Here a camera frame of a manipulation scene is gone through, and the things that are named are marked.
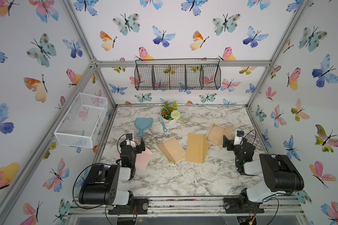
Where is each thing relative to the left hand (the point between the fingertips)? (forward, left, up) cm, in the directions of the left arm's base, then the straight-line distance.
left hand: (135, 137), depth 90 cm
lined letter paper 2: (+5, -54, -9) cm, 55 cm away
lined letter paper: (-5, -24, -10) cm, 26 cm away
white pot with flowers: (+14, -22, +5) cm, 27 cm away
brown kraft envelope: (-3, -40, -9) cm, 41 cm away
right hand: (0, -63, 0) cm, 63 cm away
